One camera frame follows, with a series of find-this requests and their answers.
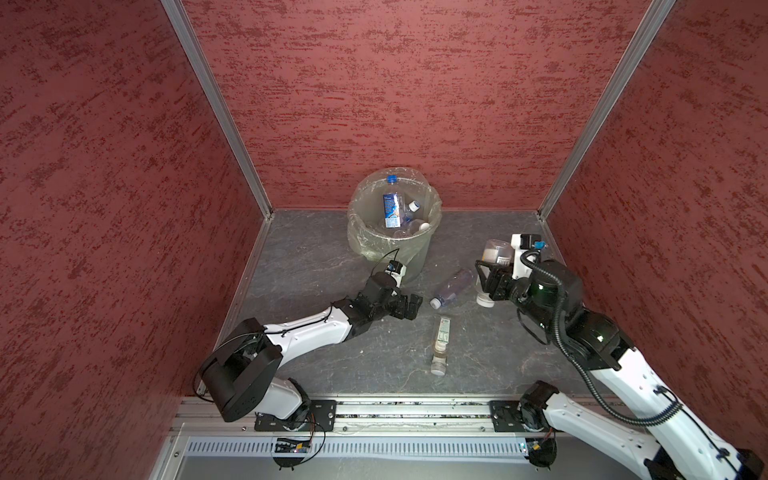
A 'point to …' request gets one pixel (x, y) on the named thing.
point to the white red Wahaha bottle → (417, 225)
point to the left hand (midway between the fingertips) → (408, 301)
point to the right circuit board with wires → (542, 451)
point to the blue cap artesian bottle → (392, 203)
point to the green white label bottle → (439, 359)
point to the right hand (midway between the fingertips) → (482, 270)
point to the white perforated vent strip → (362, 446)
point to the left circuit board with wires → (295, 445)
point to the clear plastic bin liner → (368, 237)
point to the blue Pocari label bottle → (413, 207)
